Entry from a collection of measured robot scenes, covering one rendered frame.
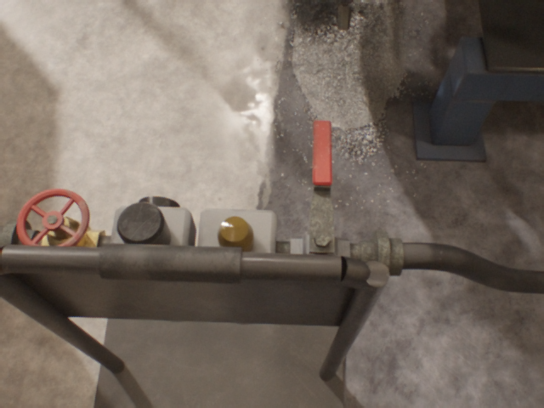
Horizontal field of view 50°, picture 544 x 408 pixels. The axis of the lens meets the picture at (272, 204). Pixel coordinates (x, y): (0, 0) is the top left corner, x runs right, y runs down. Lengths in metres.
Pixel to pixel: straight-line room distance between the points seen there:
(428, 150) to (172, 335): 0.62
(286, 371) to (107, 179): 0.52
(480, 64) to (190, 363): 0.71
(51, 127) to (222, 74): 0.38
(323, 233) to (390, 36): 0.86
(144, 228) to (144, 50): 0.84
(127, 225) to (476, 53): 0.70
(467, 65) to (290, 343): 0.56
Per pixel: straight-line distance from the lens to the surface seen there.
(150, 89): 1.32
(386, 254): 0.63
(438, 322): 1.11
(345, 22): 1.07
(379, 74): 1.33
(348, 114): 1.26
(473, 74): 1.06
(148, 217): 0.60
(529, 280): 0.80
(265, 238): 0.63
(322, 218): 0.63
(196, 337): 1.07
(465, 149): 1.26
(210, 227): 0.63
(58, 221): 0.62
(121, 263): 0.52
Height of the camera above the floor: 1.04
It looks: 65 degrees down
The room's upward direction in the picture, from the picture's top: straight up
